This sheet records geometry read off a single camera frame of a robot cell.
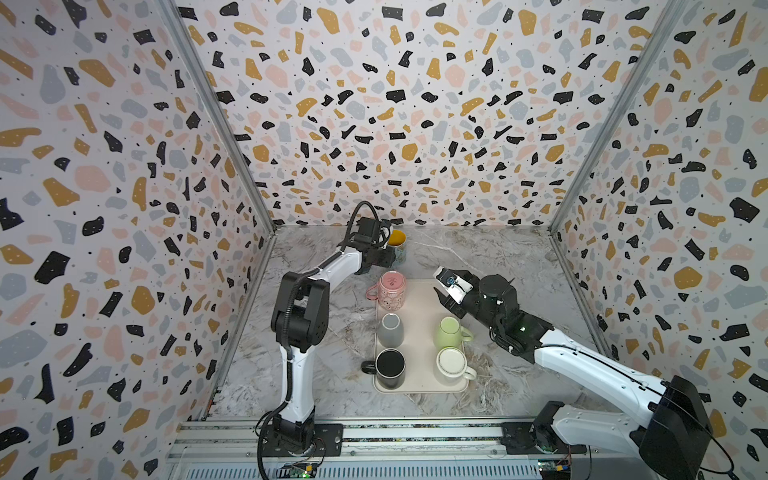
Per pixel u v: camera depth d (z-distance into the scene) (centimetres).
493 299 57
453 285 64
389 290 90
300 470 70
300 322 55
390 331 84
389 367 76
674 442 39
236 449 73
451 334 83
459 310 69
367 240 80
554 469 72
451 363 80
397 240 106
